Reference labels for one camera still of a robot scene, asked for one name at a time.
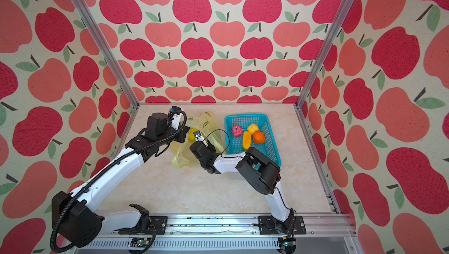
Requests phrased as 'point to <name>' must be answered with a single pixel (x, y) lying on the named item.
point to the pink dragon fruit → (237, 130)
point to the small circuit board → (140, 242)
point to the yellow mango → (247, 140)
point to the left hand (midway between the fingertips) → (192, 128)
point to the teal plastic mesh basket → (263, 122)
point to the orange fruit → (259, 137)
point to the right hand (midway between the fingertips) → (206, 141)
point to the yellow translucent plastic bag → (203, 123)
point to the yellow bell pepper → (252, 128)
